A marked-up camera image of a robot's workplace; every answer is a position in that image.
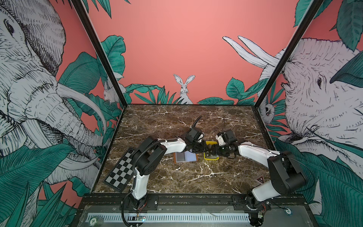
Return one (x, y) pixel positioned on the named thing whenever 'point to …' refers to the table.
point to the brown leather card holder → (185, 156)
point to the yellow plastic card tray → (211, 157)
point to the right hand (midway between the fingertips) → (211, 150)
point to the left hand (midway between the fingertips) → (211, 148)
